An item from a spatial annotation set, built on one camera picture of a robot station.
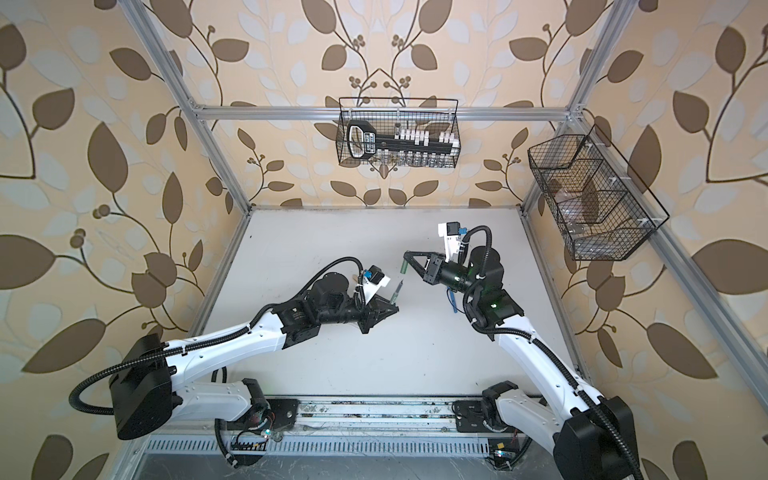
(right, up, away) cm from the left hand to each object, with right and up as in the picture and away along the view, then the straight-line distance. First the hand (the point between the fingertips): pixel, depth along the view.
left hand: (398, 306), depth 72 cm
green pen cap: (+1, +10, -1) cm, 10 cm away
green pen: (0, +3, -1) cm, 4 cm away
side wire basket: (+51, +24, +1) cm, 56 cm away
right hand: (+2, +12, -2) cm, 12 cm away
